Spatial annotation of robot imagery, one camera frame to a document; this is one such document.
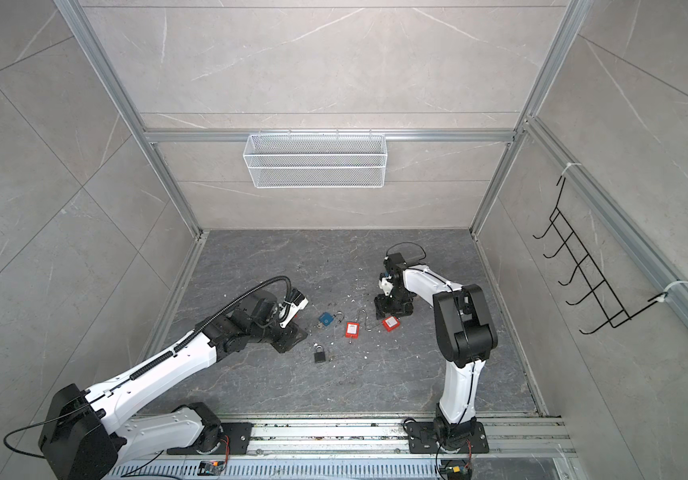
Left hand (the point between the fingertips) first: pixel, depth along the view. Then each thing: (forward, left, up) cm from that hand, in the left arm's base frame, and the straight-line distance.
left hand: (302, 324), depth 79 cm
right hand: (+10, -26, -13) cm, 30 cm away
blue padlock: (+9, -6, -13) cm, 17 cm away
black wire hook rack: (+3, -69, +19) cm, 71 cm away
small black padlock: (-4, -4, -13) cm, 14 cm away
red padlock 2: (+5, -26, -12) cm, 29 cm away
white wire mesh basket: (+53, -3, +16) cm, 56 cm away
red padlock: (+3, -14, -11) cm, 18 cm away
